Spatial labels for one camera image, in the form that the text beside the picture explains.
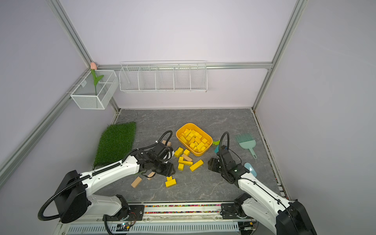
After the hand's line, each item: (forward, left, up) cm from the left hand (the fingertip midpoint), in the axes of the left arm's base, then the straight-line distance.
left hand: (171, 172), depth 79 cm
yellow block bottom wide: (-3, +1, -7) cm, 8 cm away
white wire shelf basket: (+59, +4, +22) cm, 63 cm away
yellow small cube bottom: (0, +2, -8) cm, 8 cm away
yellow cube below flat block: (+5, -5, -6) cm, 9 cm away
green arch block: (+21, -29, -7) cm, 37 cm away
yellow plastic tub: (+28, -20, -3) cm, 34 cm away
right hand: (+6, -24, -2) cm, 24 cm away
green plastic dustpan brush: (+20, -51, -7) cm, 55 cm away
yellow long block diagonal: (+6, -15, -8) cm, 18 cm away
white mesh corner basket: (+37, +45, +26) cm, 64 cm away
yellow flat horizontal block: (+8, -8, -6) cm, 13 cm away
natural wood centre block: (+12, -9, -7) cm, 16 cm away
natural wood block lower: (-1, +21, -8) cm, 22 cm away
